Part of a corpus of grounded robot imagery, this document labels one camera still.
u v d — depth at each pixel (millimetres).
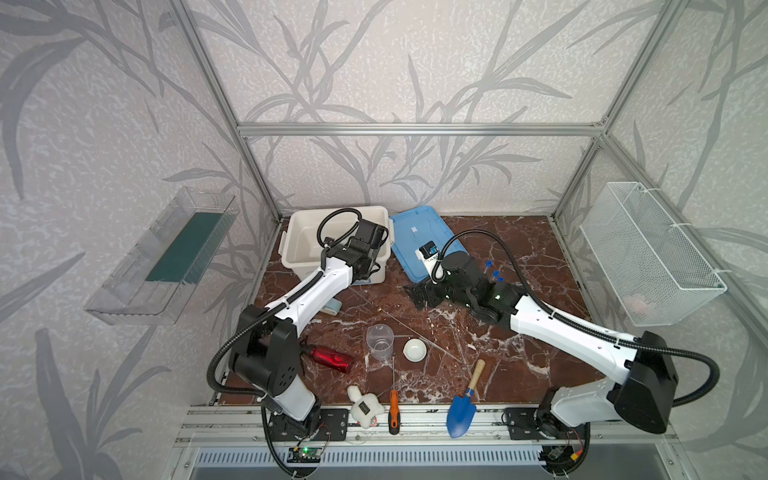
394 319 926
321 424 723
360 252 662
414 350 858
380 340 869
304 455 716
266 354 439
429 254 652
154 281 632
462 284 587
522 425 741
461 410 749
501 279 1038
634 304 725
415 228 1158
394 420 722
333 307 913
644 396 392
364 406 734
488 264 1075
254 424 747
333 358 808
